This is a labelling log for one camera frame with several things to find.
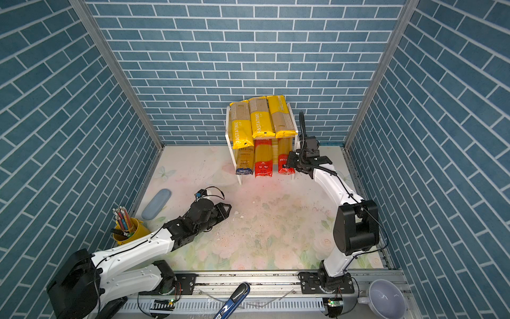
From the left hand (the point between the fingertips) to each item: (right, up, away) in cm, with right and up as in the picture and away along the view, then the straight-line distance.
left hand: (231, 209), depth 82 cm
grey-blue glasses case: (-38, -1, +11) cm, 40 cm away
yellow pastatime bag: (+22, +36, 0) cm, 42 cm away
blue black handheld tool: (+2, -30, -17) cm, 34 cm away
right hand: (+24, +22, +8) cm, 34 cm away
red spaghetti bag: (+13, +22, +9) cm, 27 cm away
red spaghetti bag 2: (+23, +21, +6) cm, 31 cm away
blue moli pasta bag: (+5, +21, +7) cm, 22 cm away
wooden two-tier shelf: (+22, +28, +14) cm, 38 cm away
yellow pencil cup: (-41, -7, -5) cm, 42 cm away
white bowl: (+58, -30, -12) cm, 66 cm away
